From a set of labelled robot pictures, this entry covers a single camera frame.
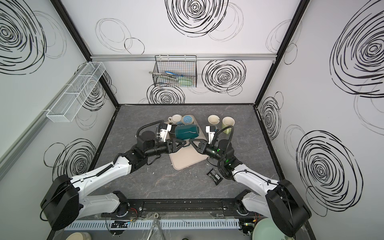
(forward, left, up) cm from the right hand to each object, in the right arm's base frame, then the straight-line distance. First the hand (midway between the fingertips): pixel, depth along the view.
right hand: (188, 144), depth 72 cm
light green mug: (+26, -24, -15) cm, 39 cm away
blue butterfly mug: (+25, +2, -12) cm, 28 cm away
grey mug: (+28, -15, -15) cm, 35 cm away
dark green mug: (+5, +1, +4) cm, 6 cm away
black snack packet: (-8, -15, -21) cm, 27 cm away
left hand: (0, +2, -1) cm, 2 cm away
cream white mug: (+29, +11, -15) cm, 34 cm away
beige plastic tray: (+4, +1, -21) cm, 22 cm away
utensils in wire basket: (+36, +10, +12) cm, 40 cm away
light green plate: (-31, -36, -22) cm, 53 cm away
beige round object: (-35, +45, -15) cm, 59 cm away
